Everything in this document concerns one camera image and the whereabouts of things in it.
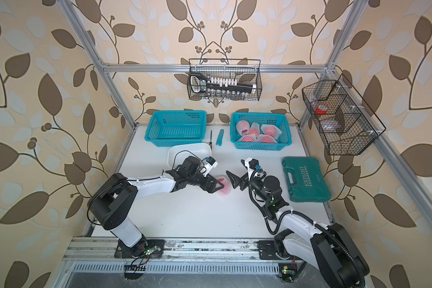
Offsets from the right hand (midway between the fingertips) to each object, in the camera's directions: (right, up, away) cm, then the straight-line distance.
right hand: (234, 166), depth 78 cm
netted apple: (+7, +20, +30) cm, 37 cm away
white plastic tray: (-26, +6, +2) cm, 27 cm away
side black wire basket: (+46, +19, -5) cm, 50 cm away
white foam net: (-6, -14, +6) cm, 16 cm away
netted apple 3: (+14, +19, +30) cm, 38 cm away
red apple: (-4, -8, +7) cm, 11 cm away
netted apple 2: (+24, +18, +30) cm, 43 cm away
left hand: (-8, -8, +8) cm, 14 cm away
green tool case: (+36, -8, +11) cm, 39 cm away
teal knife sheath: (-7, +14, +37) cm, 40 cm away
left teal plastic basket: (-44, +20, +41) cm, 64 cm away
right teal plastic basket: (+32, +24, +34) cm, 53 cm away
